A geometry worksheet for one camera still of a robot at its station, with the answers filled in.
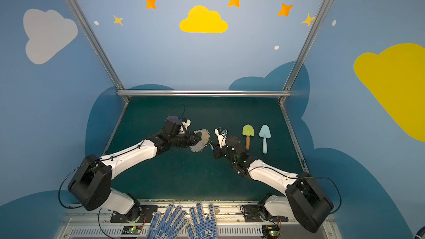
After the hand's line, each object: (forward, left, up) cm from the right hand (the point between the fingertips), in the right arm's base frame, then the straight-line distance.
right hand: (213, 141), depth 84 cm
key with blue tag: (-2, 0, -3) cm, 4 cm away
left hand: (0, +6, +1) cm, 6 cm away
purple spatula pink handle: (+25, +29, -14) cm, 41 cm away
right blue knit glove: (-36, +1, -13) cm, 39 cm away
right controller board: (-36, -27, -15) cm, 47 cm away
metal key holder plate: (-2, +7, -3) cm, 8 cm away
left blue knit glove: (-37, +16, -13) cm, 42 cm away
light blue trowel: (+16, -32, -14) cm, 38 cm away
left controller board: (-39, +34, -13) cm, 53 cm away
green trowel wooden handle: (+17, -22, -14) cm, 31 cm away
